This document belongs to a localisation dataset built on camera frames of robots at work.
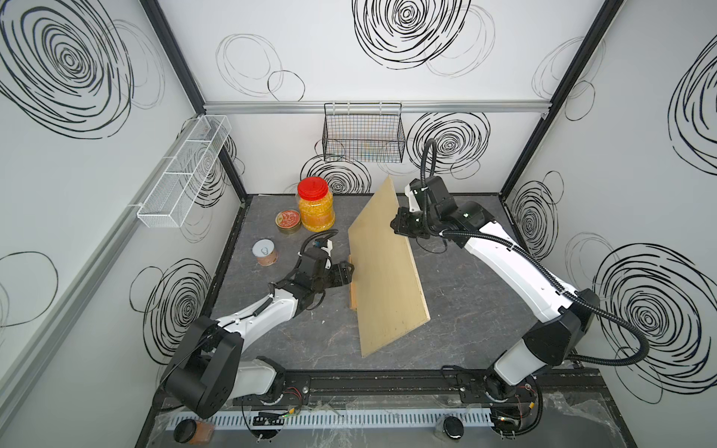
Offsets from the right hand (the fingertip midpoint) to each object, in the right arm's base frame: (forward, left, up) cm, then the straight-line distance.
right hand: (391, 224), depth 74 cm
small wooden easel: (-10, +11, -21) cm, 26 cm away
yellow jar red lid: (+20, +25, -15) cm, 36 cm away
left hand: (-3, +13, -19) cm, 23 cm away
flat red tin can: (+21, +38, -25) cm, 50 cm away
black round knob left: (-45, +49, -23) cm, 70 cm away
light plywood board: (-18, 0, -11) cm, 21 cm away
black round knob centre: (-42, -13, -18) cm, 48 cm away
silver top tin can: (+5, +43, -22) cm, 49 cm away
